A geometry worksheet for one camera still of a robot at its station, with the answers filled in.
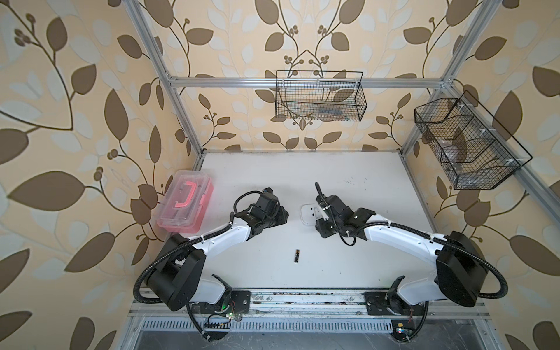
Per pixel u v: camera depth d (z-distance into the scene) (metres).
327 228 0.75
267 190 0.81
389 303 0.66
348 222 0.62
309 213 0.93
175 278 0.42
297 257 0.84
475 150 0.73
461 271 0.42
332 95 0.96
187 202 0.88
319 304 0.75
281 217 0.78
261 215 0.67
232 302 0.74
